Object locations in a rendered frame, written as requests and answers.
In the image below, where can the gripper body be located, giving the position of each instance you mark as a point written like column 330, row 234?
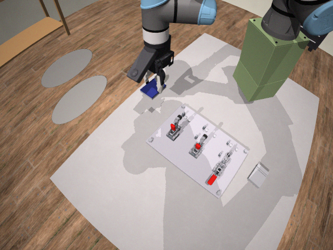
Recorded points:
column 163, row 58

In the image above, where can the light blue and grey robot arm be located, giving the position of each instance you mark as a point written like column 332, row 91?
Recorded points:
column 282, row 21

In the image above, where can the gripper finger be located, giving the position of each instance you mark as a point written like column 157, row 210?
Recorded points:
column 161, row 78
column 146, row 76

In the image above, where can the toggle clamp with red handle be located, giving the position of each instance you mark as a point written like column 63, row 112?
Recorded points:
column 217, row 169
column 174, row 133

